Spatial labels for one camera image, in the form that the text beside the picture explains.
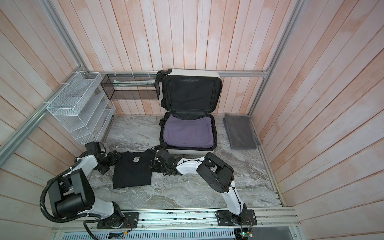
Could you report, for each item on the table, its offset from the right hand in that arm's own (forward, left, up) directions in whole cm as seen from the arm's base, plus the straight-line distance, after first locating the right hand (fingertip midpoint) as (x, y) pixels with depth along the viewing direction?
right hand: (150, 168), depth 89 cm
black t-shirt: (-1, +11, 0) cm, 11 cm away
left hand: (+3, +21, +1) cm, 22 cm away
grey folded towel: (+28, -61, -2) cm, 67 cm away
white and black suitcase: (+41, -23, +24) cm, 53 cm away
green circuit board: (-31, -52, -4) cm, 61 cm away
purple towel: (+25, -16, +4) cm, 30 cm away
